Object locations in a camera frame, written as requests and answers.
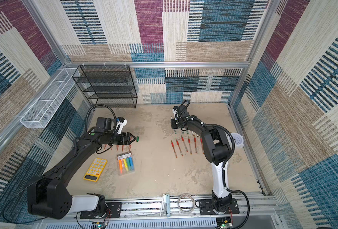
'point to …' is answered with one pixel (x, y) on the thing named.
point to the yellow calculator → (96, 169)
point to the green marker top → (175, 132)
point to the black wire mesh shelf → (111, 85)
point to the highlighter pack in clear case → (125, 163)
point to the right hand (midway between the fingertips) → (173, 124)
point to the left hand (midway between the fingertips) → (131, 135)
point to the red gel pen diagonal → (195, 140)
